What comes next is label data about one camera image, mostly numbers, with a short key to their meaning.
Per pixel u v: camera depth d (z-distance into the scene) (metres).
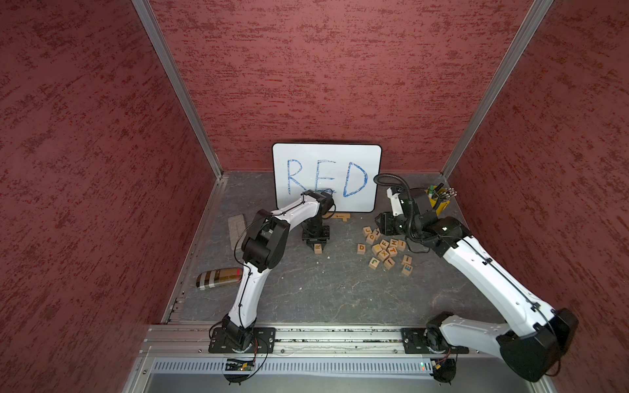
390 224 0.67
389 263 0.89
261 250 0.58
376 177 0.55
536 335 0.37
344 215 1.00
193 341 0.76
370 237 0.95
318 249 0.92
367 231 0.97
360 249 0.92
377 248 0.92
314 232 0.83
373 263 0.88
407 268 0.87
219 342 0.73
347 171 0.92
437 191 1.01
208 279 0.83
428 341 0.67
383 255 0.90
